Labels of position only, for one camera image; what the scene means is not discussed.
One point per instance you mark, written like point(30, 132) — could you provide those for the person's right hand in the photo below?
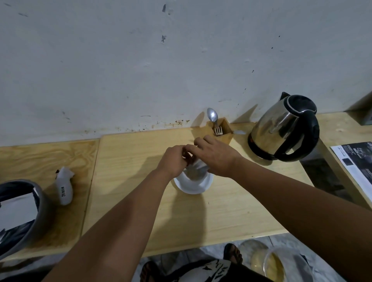
point(216, 157)

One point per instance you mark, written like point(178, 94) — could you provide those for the person's left hand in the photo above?
point(173, 161)

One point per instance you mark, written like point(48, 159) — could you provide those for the white sachet packet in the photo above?
point(199, 171)

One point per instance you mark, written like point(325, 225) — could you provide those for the white cup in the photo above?
point(200, 181)

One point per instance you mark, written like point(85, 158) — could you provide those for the white saucer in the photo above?
point(193, 190)

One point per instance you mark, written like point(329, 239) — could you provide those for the steel electric kettle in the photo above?
point(273, 130)

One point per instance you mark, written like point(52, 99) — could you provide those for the person's left forearm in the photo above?
point(116, 232)

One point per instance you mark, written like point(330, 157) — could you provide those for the person's right forearm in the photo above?
point(305, 209)

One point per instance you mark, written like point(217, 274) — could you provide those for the person's right foot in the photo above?
point(232, 254)

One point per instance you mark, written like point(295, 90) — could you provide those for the person's foot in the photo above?
point(148, 273)
point(232, 254)

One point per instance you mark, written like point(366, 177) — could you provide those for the person's left foot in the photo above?
point(148, 273)

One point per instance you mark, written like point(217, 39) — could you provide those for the person's black printed clothing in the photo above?
point(209, 271)

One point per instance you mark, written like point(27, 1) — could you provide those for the wooden cutlery holder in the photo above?
point(226, 137)

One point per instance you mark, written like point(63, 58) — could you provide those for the metal fork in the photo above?
point(218, 131)

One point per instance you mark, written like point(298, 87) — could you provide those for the small white scrap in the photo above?
point(240, 132)

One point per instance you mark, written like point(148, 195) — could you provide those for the metal spoon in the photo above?
point(212, 114)

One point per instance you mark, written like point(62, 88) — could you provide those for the white handheld controller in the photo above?
point(64, 188)

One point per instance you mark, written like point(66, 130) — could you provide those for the clear plastic container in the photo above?
point(273, 267)

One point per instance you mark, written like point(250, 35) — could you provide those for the grey round bowl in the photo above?
point(45, 209)

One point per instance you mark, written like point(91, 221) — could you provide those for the large printed brochure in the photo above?
point(357, 165)

